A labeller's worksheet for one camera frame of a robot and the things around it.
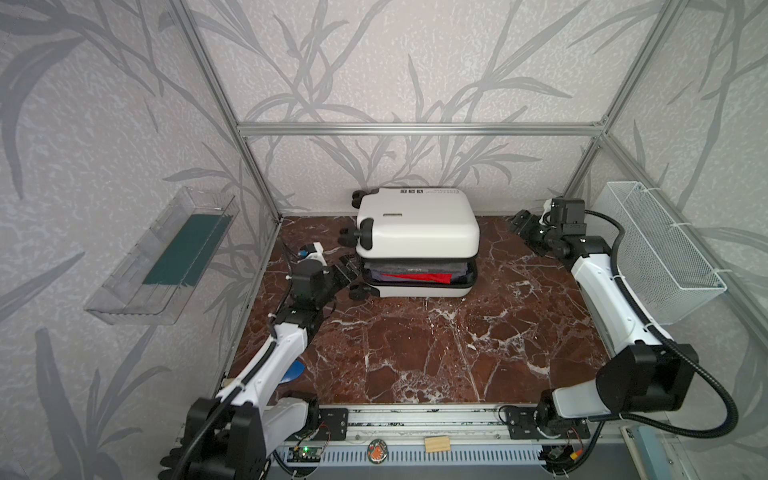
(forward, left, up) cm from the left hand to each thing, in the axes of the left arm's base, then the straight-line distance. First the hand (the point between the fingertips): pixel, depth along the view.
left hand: (356, 252), depth 82 cm
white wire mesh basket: (-16, -67, +15) cm, 70 cm away
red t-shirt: (+1, -26, -15) cm, 30 cm away
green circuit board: (-45, +10, -23) cm, 51 cm away
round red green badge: (-44, -7, -19) cm, 49 cm away
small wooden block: (-43, -21, -20) cm, 52 cm away
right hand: (+8, -44, +6) cm, 46 cm away
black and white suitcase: (+2, -17, +2) cm, 17 cm away
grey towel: (+3, -17, -12) cm, 21 cm away
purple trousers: (+1, -5, -13) cm, 14 cm away
